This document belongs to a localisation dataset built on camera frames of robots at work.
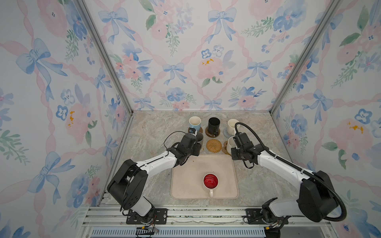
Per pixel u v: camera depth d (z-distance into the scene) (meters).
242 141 0.68
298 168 0.47
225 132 1.07
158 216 0.75
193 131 0.78
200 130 1.06
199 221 0.73
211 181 0.83
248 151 0.63
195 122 1.02
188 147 0.68
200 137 0.94
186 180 0.84
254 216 0.73
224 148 0.97
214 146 1.00
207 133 1.07
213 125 1.01
